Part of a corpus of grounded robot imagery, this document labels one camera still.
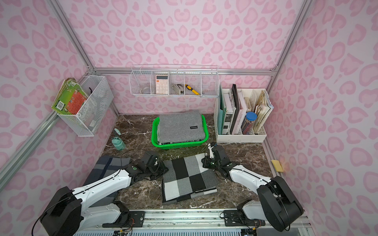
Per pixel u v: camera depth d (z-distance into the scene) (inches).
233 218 28.9
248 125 37.2
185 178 33.1
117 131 33.3
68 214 15.6
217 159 27.2
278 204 16.3
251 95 40.0
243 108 32.7
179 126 39.6
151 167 26.9
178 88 38.4
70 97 28.3
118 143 37.6
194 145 38.5
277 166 37.0
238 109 32.3
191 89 38.5
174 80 40.1
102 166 35.7
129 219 27.7
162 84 37.4
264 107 34.7
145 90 37.9
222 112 32.0
